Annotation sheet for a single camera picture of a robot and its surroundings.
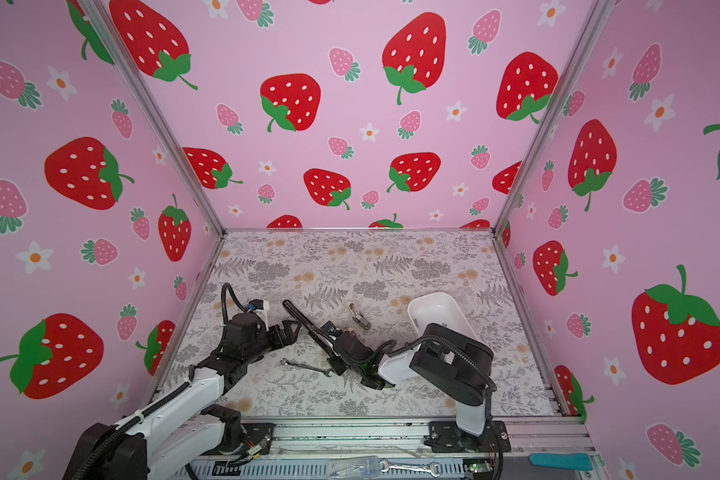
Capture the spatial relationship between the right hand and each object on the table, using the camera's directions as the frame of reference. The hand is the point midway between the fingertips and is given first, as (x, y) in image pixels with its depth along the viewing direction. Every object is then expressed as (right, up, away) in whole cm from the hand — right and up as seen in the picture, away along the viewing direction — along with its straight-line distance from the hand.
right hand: (327, 347), depth 88 cm
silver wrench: (+29, -23, -18) cm, 41 cm away
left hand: (-11, +7, -2) cm, 13 cm away
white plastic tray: (+35, +10, +8) cm, 38 cm away
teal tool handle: (+64, -22, -18) cm, 70 cm away
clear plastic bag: (+9, -23, -19) cm, 31 cm away
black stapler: (0, 0, 0) cm, 1 cm away
